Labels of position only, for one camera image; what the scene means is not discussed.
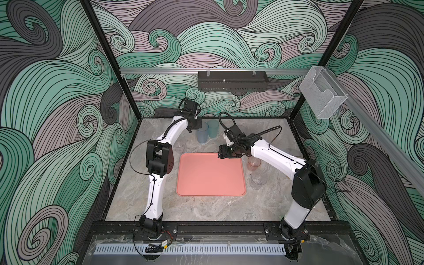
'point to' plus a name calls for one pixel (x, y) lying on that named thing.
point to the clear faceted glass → (258, 179)
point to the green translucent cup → (213, 125)
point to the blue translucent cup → (202, 133)
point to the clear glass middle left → (179, 146)
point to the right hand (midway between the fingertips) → (221, 155)
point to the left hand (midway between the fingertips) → (197, 122)
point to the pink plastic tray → (206, 174)
